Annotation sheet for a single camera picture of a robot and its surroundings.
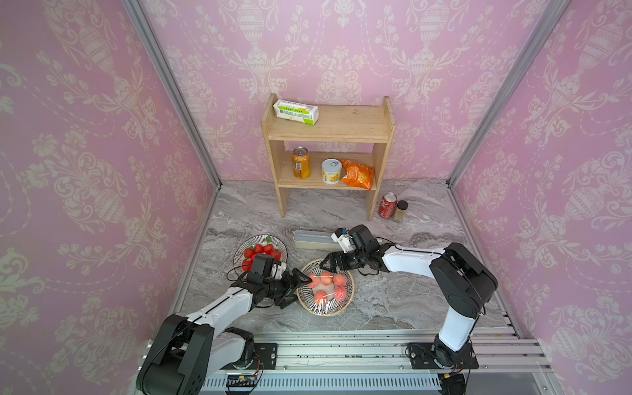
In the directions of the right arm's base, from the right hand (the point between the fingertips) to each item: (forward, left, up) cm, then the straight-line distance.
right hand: (329, 265), depth 89 cm
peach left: (-11, +4, 0) cm, 11 cm away
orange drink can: (+27, +8, +26) cm, 38 cm away
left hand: (-9, +8, +1) cm, 12 cm away
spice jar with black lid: (+21, -31, +1) cm, 38 cm away
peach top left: (-5, +2, 0) cm, 5 cm away
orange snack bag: (+23, -11, +22) cm, 34 cm away
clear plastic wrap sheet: (-10, +1, -1) cm, 10 cm away
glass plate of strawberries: (+12, +29, -1) cm, 32 cm away
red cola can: (+23, -25, +5) cm, 34 cm away
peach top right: (-6, -3, +1) cm, 7 cm away
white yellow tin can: (+25, -2, +23) cm, 34 cm away
